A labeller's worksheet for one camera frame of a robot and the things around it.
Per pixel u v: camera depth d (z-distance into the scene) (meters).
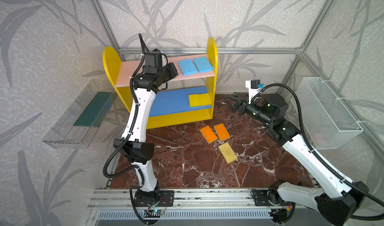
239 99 0.56
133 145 0.45
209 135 0.97
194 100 0.96
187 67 0.77
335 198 0.39
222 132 0.98
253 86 0.55
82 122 0.66
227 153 0.88
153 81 0.51
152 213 0.72
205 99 0.97
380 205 0.36
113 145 0.46
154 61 0.53
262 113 0.55
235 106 0.58
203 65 0.77
